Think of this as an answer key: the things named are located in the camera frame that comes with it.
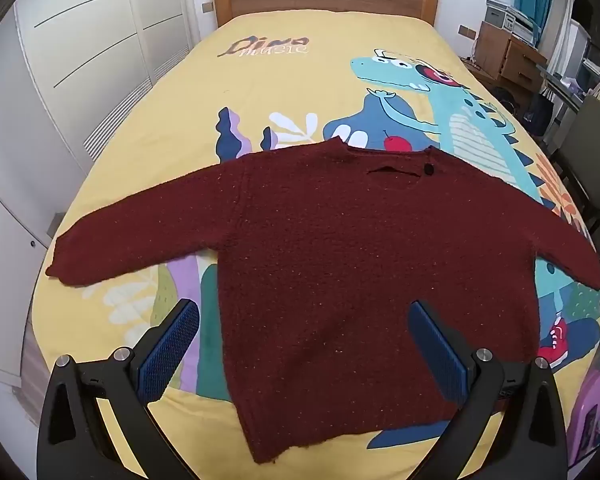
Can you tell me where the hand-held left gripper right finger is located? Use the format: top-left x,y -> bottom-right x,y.
408,301 -> 569,480

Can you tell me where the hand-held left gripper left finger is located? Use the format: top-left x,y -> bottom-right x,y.
36,298 -> 202,480

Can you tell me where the dark red knit sweater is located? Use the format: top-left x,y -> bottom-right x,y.
46,137 -> 600,465

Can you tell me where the pink plastic toy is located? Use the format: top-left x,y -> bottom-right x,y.
567,367 -> 600,466

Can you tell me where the grey chair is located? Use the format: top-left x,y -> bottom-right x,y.
550,95 -> 600,234

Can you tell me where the dark bag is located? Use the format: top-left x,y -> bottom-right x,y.
522,92 -> 556,136

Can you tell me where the cluttered desk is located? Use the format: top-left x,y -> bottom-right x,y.
537,62 -> 600,127

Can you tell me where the wooden drawer cabinet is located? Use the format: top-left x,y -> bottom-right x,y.
472,21 -> 549,94

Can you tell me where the yellow dinosaur printed blanket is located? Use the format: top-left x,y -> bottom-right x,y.
27,9 -> 600,480

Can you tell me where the white wardrobe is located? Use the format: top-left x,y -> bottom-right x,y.
0,0 -> 192,413

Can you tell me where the grey printer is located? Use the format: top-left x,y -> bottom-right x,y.
482,0 -> 539,44

